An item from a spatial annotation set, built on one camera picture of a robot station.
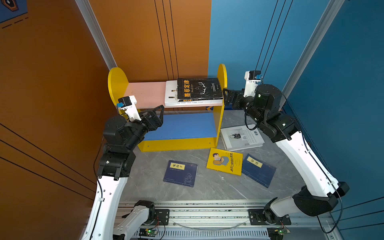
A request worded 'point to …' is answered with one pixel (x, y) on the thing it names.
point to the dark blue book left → (181, 173)
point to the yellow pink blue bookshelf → (183, 129)
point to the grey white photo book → (240, 137)
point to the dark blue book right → (259, 171)
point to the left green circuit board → (148, 232)
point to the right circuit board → (277, 233)
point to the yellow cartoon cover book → (225, 161)
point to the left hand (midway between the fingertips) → (157, 107)
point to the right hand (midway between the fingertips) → (230, 89)
